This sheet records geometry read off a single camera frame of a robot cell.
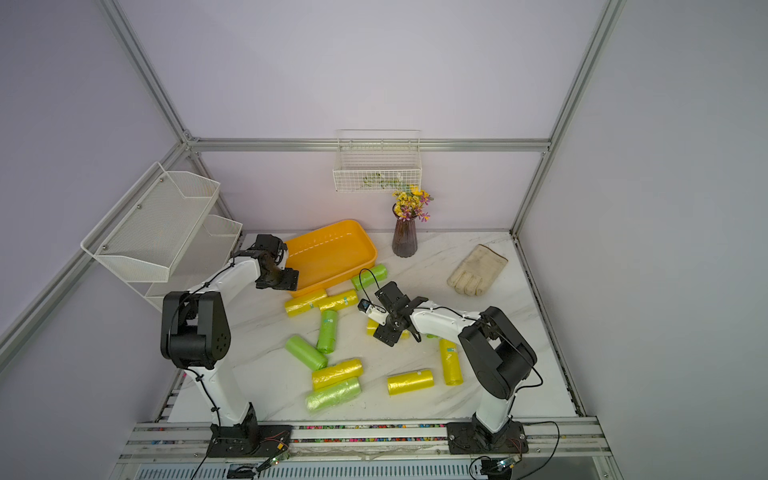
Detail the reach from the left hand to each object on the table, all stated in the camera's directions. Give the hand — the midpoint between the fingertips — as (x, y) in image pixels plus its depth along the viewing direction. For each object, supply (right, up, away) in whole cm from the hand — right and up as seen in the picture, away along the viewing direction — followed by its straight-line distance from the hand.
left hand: (283, 286), depth 97 cm
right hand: (+36, -12, -4) cm, 38 cm away
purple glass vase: (+41, +17, +10) cm, 46 cm away
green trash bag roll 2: (+17, -14, -9) cm, 24 cm away
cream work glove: (+68, +4, +10) cm, 69 cm away
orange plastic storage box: (+11, +10, +20) cm, 24 cm away
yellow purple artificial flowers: (+43, +27, -2) cm, 51 cm away
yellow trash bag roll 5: (+53, -22, -14) cm, 60 cm away
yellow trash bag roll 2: (+17, -5, -2) cm, 18 cm away
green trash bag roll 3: (+11, -18, -11) cm, 24 cm away
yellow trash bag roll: (+8, -6, -2) cm, 10 cm away
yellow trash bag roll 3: (+22, -23, -17) cm, 35 cm away
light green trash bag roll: (+18, -28, -21) cm, 39 cm away
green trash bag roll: (+32, +4, +9) cm, 33 cm away
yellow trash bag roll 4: (+41, -24, -18) cm, 51 cm away
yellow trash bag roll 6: (+30, -11, -10) cm, 34 cm away
